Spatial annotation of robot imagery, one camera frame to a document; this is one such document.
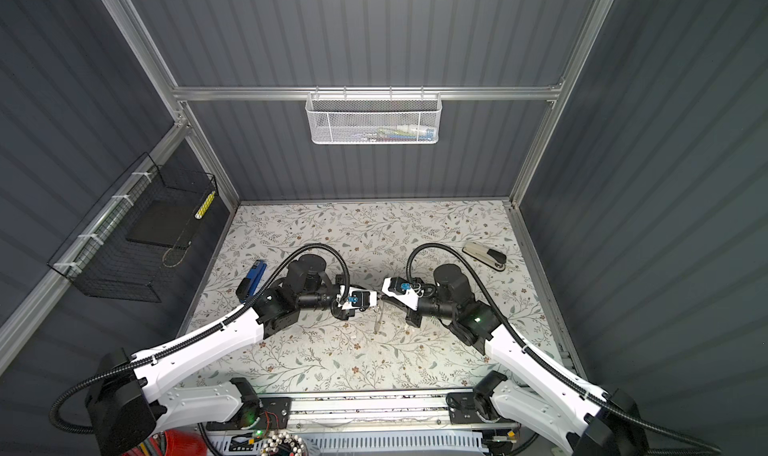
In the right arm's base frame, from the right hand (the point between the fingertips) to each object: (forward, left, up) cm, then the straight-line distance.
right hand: (389, 297), depth 72 cm
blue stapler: (+12, +46, -16) cm, 50 cm away
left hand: (+2, +3, +1) cm, 4 cm away
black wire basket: (+10, +63, +10) cm, 64 cm away
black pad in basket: (+17, +59, +10) cm, 62 cm away
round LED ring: (-29, +19, -2) cm, 35 cm away
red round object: (-28, +49, -16) cm, 59 cm away
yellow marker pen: (+23, +51, +9) cm, 57 cm away
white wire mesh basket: (+82, +8, +1) cm, 82 cm away
